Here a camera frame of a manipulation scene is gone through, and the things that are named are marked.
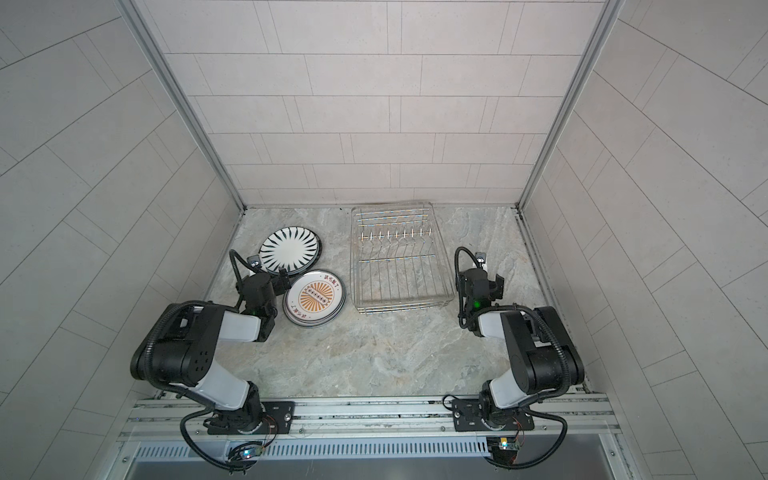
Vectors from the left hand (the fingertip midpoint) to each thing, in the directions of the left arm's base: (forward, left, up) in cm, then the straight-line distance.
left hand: (273, 264), depth 93 cm
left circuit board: (-48, -6, -2) cm, 48 cm away
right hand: (0, -65, -2) cm, 65 cm away
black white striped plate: (+10, -3, -5) cm, 11 cm away
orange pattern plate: (-10, -15, -3) cm, 18 cm away
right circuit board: (-46, -64, -5) cm, 79 cm away
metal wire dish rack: (+5, -39, -4) cm, 39 cm away
